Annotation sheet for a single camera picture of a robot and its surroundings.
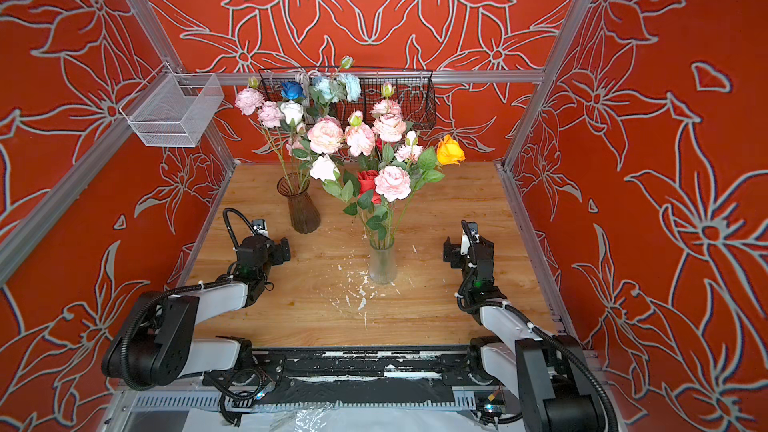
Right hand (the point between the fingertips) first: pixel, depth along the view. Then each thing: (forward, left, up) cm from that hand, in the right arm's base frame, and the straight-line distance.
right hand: (462, 235), depth 87 cm
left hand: (+2, +60, -4) cm, 60 cm away
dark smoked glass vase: (+15, +52, -8) cm, 55 cm away
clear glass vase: (-9, +24, +1) cm, 25 cm away
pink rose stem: (+13, +47, +25) cm, 55 cm away
